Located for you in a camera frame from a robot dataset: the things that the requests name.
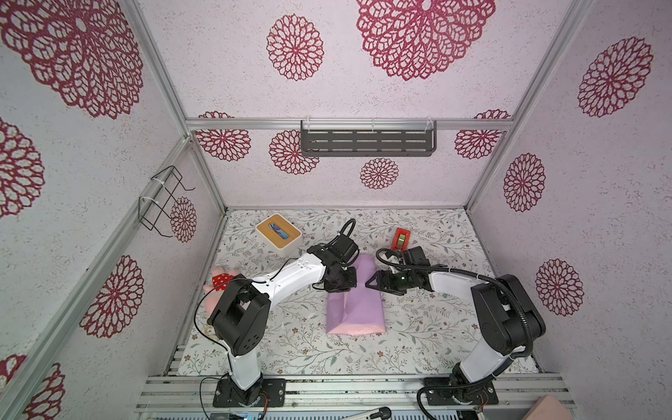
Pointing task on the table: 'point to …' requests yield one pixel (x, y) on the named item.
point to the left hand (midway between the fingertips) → (352, 288)
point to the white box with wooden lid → (278, 235)
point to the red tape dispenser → (401, 240)
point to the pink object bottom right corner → (548, 408)
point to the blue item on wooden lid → (280, 232)
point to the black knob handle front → (384, 413)
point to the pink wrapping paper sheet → (359, 311)
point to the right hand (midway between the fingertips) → (372, 284)
